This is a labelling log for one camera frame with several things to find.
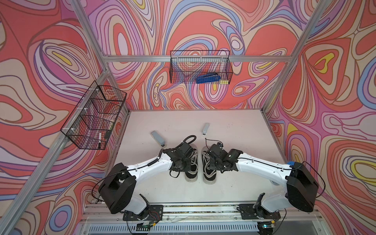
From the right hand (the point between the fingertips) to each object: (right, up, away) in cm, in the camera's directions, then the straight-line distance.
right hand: (214, 168), depth 83 cm
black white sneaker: (-13, -4, -2) cm, 14 cm away
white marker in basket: (-60, +18, -10) cm, 63 cm away
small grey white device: (-2, +23, +24) cm, 34 cm away
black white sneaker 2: (-4, -2, -5) cm, 7 cm away
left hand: (-14, 0, +1) cm, 14 cm away
